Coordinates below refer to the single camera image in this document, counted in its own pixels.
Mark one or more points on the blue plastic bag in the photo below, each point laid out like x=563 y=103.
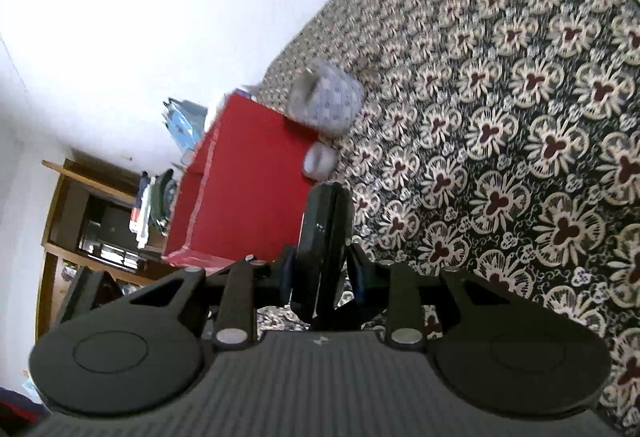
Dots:
x=182 y=127

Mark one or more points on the red cardboard box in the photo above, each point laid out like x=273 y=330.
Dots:
x=240 y=177

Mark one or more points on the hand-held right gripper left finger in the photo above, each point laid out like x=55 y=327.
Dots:
x=288 y=277

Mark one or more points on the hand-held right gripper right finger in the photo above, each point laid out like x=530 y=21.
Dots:
x=357 y=269

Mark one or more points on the black digital scale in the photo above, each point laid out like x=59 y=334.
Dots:
x=320 y=242

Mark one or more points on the hanging clothes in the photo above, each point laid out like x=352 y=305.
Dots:
x=150 y=207

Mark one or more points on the tape roll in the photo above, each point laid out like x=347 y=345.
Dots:
x=317 y=162

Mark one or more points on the floral patterned blanket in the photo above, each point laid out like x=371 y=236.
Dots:
x=500 y=117

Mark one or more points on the wooden shelf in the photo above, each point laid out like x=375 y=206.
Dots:
x=60 y=197

